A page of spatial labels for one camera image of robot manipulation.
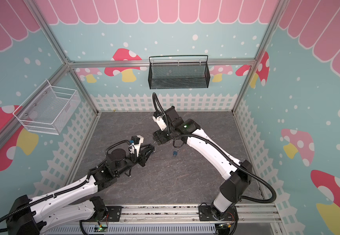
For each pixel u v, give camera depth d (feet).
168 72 3.24
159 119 2.19
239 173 1.36
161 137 2.12
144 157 2.08
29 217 1.33
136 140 2.00
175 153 3.18
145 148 2.39
